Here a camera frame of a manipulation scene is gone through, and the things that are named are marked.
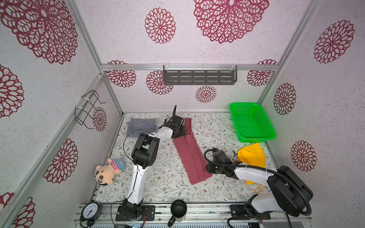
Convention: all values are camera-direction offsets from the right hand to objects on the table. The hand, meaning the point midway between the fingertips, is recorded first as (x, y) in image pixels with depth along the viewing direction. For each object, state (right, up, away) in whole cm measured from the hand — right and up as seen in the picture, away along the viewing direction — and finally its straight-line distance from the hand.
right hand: (205, 166), depth 90 cm
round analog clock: (-61, -18, -18) cm, 66 cm away
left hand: (-13, +21, +16) cm, 30 cm away
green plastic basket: (+41, +28, +23) cm, 55 cm away
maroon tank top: (-8, +6, +5) cm, 11 cm away
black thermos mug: (-17, -19, -15) cm, 29 cm away
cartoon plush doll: (-57, -2, -12) cm, 59 cm away
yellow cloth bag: (+32, +6, +5) cm, 33 cm away
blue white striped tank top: (-50, +25, +19) cm, 59 cm away
